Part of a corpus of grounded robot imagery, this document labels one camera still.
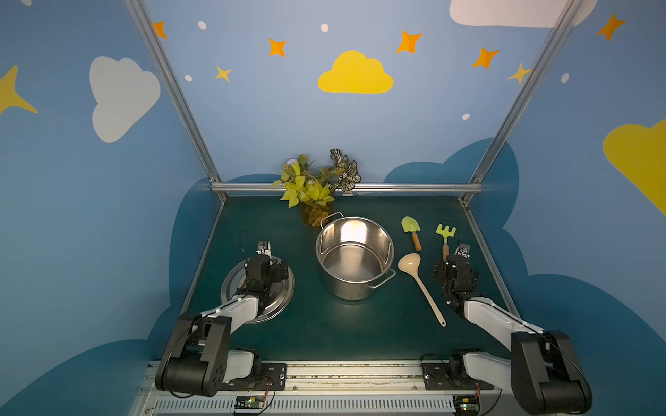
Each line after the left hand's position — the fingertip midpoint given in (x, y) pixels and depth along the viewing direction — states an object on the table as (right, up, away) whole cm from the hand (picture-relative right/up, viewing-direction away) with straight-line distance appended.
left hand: (270, 258), depth 92 cm
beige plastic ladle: (+52, -3, +4) cm, 52 cm away
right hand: (+67, -2, -2) cm, 67 cm away
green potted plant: (+16, +25, -2) cm, 29 cm away
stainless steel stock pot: (+31, 0, +9) cm, 33 cm away
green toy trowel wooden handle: (+56, +12, +19) cm, 61 cm away
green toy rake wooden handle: (+71, +9, +16) cm, 73 cm away
